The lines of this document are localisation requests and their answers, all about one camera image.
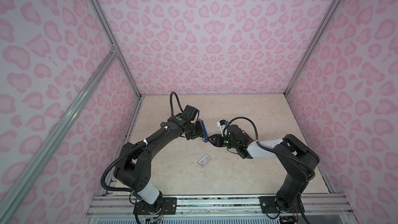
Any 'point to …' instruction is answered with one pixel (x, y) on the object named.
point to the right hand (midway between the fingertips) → (209, 138)
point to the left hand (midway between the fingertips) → (205, 130)
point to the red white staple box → (204, 160)
